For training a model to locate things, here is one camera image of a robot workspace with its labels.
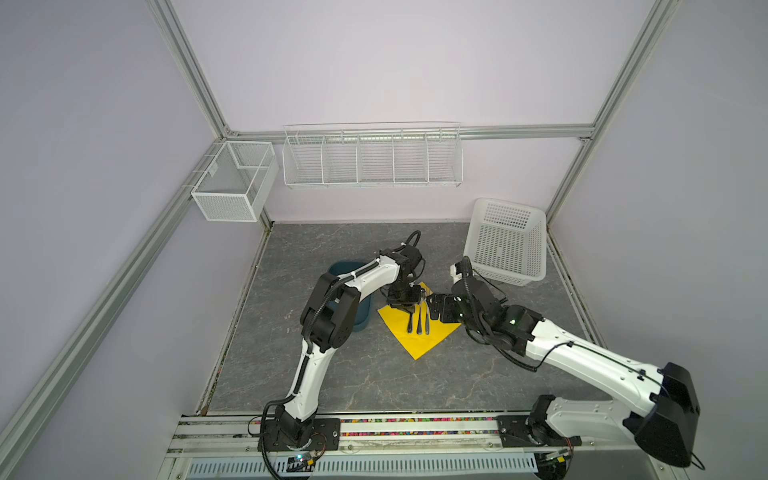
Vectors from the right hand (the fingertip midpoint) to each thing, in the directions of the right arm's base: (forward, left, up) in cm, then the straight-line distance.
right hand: (439, 301), depth 78 cm
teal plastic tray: (+3, +21, -12) cm, 24 cm away
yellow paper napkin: (-4, +5, -19) cm, 20 cm away
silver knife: (+3, +7, -18) cm, 20 cm away
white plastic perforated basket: (+37, -31, -19) cm, 52 cm away
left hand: (+5, +6, -16) cm, 17 cm away
